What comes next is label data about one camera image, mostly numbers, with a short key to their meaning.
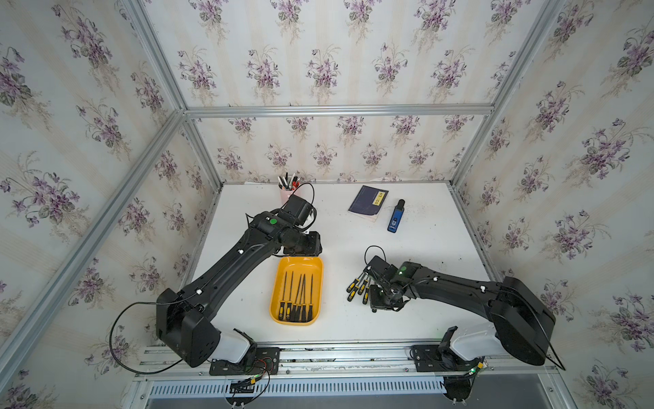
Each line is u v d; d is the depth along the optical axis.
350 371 0.73
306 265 0.93
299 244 0.63
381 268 0.67
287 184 1.08
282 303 0.84
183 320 0.39
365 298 0.84
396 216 1.06
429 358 0.72
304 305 0.84
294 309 0.82
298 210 0.59
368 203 1.12
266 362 0.73
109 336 0.39
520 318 0.42
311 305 0.84
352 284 0.88
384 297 0.70
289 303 0.84
